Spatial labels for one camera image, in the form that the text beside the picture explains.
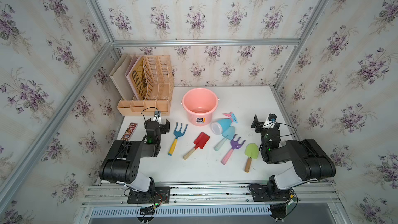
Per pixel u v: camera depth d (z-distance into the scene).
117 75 0.87
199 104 1.06
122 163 0.46
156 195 0.72
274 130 0.80
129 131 0.93
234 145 0.88
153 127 0.70
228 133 0.94
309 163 0.45
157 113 0.80
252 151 0.88
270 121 0.75
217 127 0.89
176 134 0.93
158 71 1.07
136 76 0.93
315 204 0.75
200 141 0.91
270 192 0.66
